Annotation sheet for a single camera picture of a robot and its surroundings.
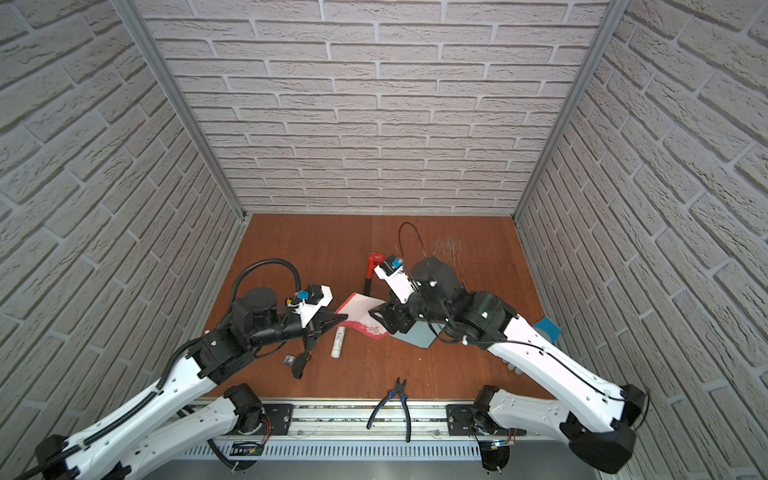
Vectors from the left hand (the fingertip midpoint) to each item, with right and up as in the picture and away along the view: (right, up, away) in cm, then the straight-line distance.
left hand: (346, 313), depth 66 cm
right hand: (+9, +3, -1) cm, 9 cm away
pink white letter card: (+3, +2, -3) cm, 4 cm away
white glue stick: (-6, -13, +19) cm, 24 cm away
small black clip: (-17, -18, +16) cm, 29 cm away
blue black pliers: (+12, -24, +12) cm, 29 cm away
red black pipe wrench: (+4, +10, +38) cm, 39 cm away
